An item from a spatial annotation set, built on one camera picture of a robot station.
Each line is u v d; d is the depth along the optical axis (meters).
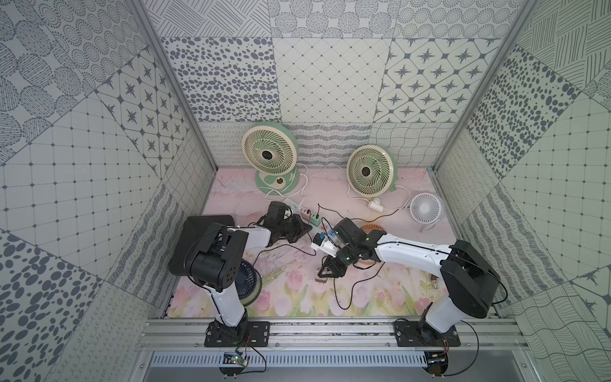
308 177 1.15
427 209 0.95
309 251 0.92
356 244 0.67
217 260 0.49
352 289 0.84
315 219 0.95
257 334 0.73
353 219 1.02
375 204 1.04
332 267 0.72
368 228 0.90
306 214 0.95
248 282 0.82
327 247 0.75
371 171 1.01
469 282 0.44
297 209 0.99
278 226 0.78
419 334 0.66
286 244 0.92
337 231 0.70
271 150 0.92
